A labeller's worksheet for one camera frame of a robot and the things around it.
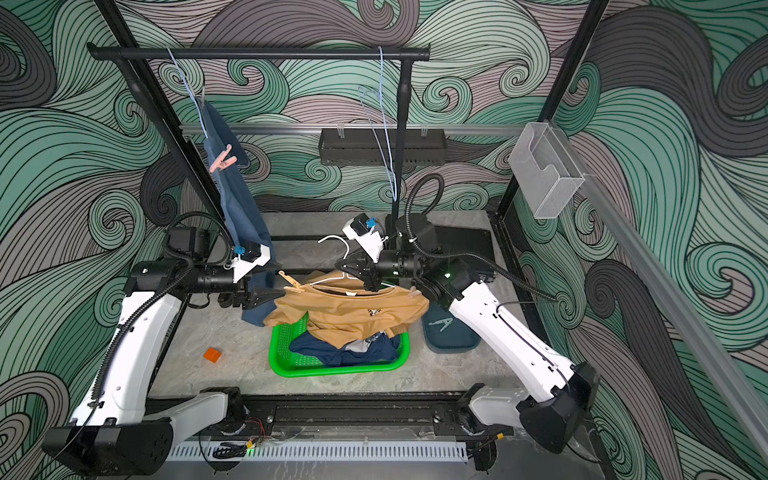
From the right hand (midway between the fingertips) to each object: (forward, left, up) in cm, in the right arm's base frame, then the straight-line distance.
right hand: (336, 266), depth 62 cm
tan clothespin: (+1, +11, -6) cm, 13 cm away
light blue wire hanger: (+49, -8, 0) cm, 49 cm away
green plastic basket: (-10, +18, -33) cm, 39 cm away
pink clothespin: (-2, -17, -7) cm, 18 cm away
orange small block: (-7, +38, -32) cm, 51 cm away
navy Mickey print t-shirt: (-7, -9, -29) cm, 31 cm away
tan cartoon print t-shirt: (-3, +2, -16) cm, 17 cm away
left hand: (+1, +14, -5) cm, 15 cm away
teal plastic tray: (-1, -28, -35) cm, 45 cm away
